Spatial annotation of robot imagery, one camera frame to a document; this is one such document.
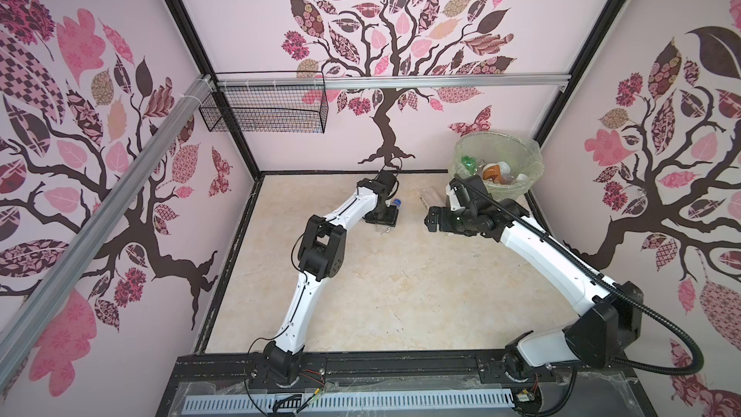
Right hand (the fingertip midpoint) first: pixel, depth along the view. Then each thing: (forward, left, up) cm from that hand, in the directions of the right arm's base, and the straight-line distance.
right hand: (439, 217), depth 81 cm
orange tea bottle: (+19, -20, -1) cm, 28 cm away
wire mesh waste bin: (+24, -28, -2) cm, 37 cm away
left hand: (+11, +15, -18) cm, 26 cm away
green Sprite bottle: (+23, -15, -1) cm, 27 cm away
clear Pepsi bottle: (+20, +10, -18) cm, 28 cm away
